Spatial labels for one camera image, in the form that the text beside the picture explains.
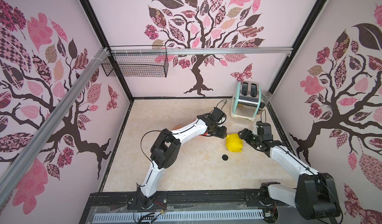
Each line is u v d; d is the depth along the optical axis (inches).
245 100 37.4
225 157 35.0
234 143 34.0
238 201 29.2
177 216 27.5
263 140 26.3
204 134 26.2
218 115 28.6
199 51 36.6
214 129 29.5
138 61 37.3
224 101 46.2
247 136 31.2
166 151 20.6
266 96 40.7
